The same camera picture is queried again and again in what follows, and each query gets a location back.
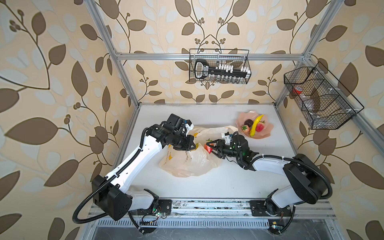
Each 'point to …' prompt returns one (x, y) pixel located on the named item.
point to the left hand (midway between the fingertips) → (197, 146)
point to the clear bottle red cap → (309, 103)
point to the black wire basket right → (325, 103)
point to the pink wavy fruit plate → (252, 115)
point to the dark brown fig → (249, 122)
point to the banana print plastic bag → (193, 162)
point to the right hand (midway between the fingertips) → (207, 147)
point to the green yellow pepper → (254, 126)
